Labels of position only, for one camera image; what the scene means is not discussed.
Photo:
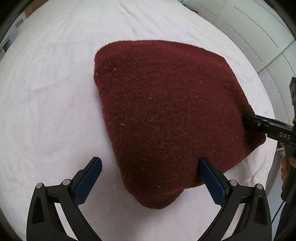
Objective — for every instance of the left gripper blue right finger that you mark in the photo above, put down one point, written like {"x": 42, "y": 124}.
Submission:
{"x": 255, "y": 220}

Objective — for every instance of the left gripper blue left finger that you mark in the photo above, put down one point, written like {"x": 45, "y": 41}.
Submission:
{"x": 43, "y": 222}

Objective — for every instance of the dark red knit sweater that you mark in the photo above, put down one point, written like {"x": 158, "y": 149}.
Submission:
{"x": 166, "y": 105}

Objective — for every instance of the right hand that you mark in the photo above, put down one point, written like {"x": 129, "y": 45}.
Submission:
{"x": 284, "y": 163}

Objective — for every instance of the pink white bed cover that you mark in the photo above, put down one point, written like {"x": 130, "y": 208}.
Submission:
{"x": 51, "y": 118}

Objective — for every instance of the white wardrobe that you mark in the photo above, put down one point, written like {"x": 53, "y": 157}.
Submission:
{"x": 265, "y": 40}

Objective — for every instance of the wooden headboard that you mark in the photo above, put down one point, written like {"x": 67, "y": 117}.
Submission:
{"x": 33, "y": 6}

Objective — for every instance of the left wall socket plate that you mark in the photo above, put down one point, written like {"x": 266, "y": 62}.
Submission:
{"x": 18, "y": 23}

